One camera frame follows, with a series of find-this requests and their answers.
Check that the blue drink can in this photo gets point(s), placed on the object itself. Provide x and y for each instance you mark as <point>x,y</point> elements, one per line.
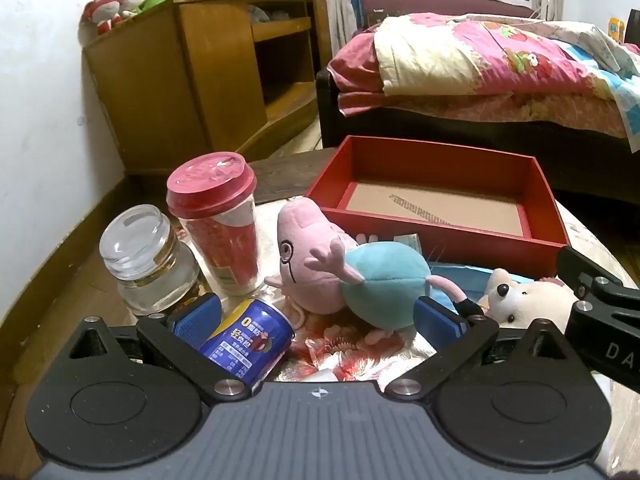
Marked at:
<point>247,342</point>

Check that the red cardboard box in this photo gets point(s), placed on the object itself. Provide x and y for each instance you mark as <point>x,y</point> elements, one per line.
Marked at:
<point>500,245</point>

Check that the green plush toy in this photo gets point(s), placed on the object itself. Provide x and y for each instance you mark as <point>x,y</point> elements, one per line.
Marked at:
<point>155,1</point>

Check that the small white packet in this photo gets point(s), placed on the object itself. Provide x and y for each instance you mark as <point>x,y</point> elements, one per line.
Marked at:
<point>406,241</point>

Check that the white cat plush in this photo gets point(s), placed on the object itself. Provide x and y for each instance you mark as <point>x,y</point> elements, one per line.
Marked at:
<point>132,4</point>

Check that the pink pig plush toy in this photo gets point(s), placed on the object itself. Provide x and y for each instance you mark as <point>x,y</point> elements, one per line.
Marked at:
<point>385,280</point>

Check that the dark wooden bed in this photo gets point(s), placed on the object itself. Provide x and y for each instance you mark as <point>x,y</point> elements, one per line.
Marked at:
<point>575,165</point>

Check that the white bear plush toy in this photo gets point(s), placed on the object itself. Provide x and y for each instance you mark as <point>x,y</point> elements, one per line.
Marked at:
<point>535,300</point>

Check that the wooden cabinet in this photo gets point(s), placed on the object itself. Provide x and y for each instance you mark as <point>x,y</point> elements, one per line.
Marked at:
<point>175,75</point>

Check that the shiny floral tablecloth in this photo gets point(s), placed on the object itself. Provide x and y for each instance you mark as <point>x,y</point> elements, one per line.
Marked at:
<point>345,350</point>

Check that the pink floral quilt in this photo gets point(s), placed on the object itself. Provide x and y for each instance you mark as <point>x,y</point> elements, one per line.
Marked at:
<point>450,70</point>

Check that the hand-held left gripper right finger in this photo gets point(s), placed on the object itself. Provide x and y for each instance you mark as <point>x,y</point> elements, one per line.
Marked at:
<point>440,322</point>

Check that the blue face mask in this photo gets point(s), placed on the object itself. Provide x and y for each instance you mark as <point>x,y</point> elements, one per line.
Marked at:
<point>460,277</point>

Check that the small orange box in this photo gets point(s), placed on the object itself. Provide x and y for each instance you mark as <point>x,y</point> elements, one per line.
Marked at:
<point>616,27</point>

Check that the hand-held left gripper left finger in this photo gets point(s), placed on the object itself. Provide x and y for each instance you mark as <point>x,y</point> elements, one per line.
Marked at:
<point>195,317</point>

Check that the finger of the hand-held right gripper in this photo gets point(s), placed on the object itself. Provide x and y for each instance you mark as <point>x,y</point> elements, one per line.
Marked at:
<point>600,280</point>

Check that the red lid plastic cup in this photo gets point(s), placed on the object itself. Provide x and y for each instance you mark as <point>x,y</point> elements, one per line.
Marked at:
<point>225,230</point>

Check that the clear glass jar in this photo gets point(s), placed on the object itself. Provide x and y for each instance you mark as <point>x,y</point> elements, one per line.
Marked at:
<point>145,260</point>

